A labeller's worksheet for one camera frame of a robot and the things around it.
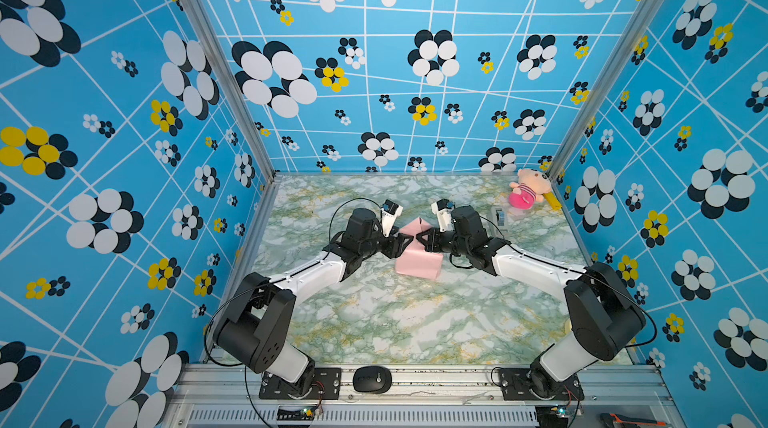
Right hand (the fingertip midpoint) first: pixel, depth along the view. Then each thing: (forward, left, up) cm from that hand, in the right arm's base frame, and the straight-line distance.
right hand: (418, 237), depth 87 cm
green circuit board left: (-42, +32, -15) cm, 55 cm away
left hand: (0, +3, +2) cm, 4 cm away
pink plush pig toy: (+26, -43, -7) cm, 50 cm away
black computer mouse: (-35, +12, -10) cm, 39 cm away
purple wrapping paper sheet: (-6, +1, -4) cm, 7 cm away
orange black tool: (-42, -43, -12) cm, 61 cm away
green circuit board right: (-41, -31, -14) cm, 53 cm away
